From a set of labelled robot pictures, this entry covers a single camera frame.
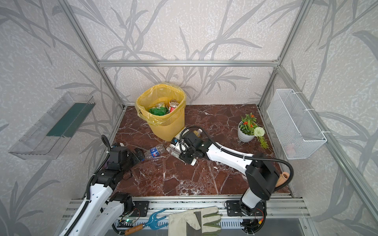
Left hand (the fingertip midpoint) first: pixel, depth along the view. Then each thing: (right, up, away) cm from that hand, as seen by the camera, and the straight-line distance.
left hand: (140, 149), depth 81 cm
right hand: (+24, 0, +2) cm, 24 cm away
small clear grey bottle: (+19, -1, -3) cm, 19 cm away
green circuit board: (-1, -33, -10) cm, 34 cm away
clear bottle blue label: (+5, -4, +10) cm, 12 cm away
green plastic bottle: (+9, +22, +7) cm, 25 cm away
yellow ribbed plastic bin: (+14, +11, +5) cm, 19 cm away
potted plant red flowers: (+64, +11, +9) cm, 65 cm away
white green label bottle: (+19, +5, +15) cm, 25 cm away
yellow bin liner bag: (+4, +33, +11) cm, 35 cm away
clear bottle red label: (+18, +26, +5) cm, 32 cm away
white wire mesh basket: (+75, +11, -20) cm, 79 cm away
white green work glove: (+30, -32, -12) cm, 46 cm away
